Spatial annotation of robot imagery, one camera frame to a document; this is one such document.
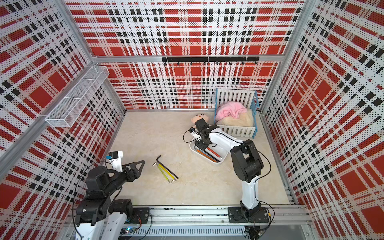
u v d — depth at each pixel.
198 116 1.05
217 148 0.98
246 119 1.04
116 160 0.61
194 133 0.86
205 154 0.94
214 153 0.91
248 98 1.08
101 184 0.51
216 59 0.89
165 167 0.90
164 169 0.90
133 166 0.62
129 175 0.60
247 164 0.50
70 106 0.72
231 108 0.99
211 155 0.93
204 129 0.71
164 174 0.88
